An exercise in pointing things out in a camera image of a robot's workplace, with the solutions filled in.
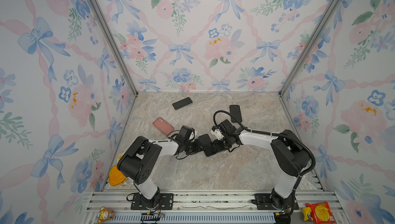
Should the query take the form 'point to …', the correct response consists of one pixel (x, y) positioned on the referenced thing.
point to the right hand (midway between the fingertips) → (212, 148)
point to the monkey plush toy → (104, 215)
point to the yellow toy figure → (306, 212)
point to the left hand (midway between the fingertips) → (205, 148)
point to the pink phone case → (163, 126)
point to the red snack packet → (321, 212)
